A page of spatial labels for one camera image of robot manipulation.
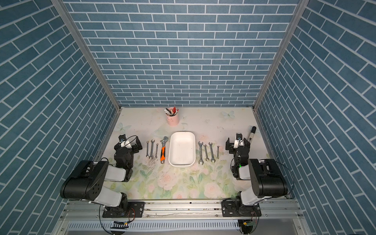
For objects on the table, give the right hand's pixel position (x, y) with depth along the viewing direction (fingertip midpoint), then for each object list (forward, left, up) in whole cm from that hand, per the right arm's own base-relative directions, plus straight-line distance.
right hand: (238, 139), depth 91 cm
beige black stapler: (+11, -12, -5) cm, 17 cm away
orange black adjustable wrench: (-7, +48, -8) cm, 49 cm away
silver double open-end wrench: (-13, +23, -9) cm, 28 cm away
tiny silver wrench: (-5, +12, -10) cm, 16 cm away
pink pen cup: (+13, +44, -1) cm, 46 cm away
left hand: (-6, +66, +2) cm, 66 cm away
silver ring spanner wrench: (-2, +60, -8) cm, 61 cm away
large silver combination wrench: (-6, +56, -8) cm, 57 cm away
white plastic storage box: (-9, +35, -4) cm, 36 cm away
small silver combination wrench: (-8, +53, -9) cm, 54 cm away
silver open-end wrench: (-6, +20, -9) cm, 23 cm away
